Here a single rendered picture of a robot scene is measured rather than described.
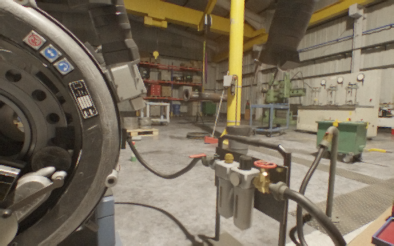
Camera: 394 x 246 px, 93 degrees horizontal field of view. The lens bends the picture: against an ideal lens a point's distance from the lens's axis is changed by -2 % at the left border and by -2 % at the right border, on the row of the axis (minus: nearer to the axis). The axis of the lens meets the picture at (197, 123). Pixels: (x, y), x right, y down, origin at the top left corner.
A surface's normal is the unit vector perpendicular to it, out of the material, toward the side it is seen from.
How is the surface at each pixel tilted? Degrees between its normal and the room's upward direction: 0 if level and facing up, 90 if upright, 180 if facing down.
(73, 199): 90
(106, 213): 90
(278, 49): 110
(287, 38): 122
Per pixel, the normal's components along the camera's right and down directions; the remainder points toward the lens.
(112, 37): -0.09, 0.59
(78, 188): 0.53, 0.07
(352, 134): -0.81, 0.03
